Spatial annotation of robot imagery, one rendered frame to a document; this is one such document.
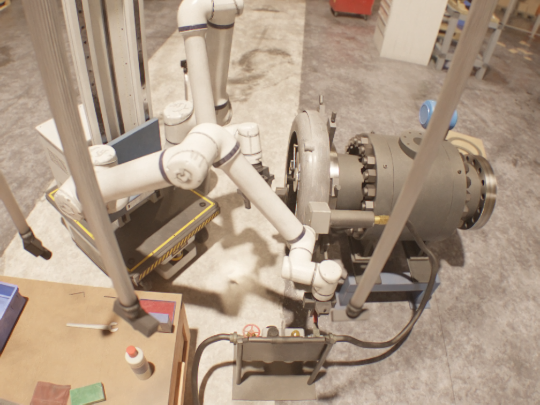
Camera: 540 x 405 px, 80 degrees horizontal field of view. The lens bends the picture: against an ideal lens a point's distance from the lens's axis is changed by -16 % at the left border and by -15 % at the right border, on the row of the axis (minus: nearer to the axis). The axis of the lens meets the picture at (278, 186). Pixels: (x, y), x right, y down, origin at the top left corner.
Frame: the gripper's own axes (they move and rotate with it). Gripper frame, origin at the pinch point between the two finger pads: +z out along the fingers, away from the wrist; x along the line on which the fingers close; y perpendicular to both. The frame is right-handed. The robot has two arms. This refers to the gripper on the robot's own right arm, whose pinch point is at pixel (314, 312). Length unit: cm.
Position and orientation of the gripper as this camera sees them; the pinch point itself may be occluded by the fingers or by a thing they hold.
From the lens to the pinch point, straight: 165.7
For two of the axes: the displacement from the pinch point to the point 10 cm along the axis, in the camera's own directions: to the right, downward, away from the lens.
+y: -0.3, -6.8, 7.3
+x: -9.9, -0.5, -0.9
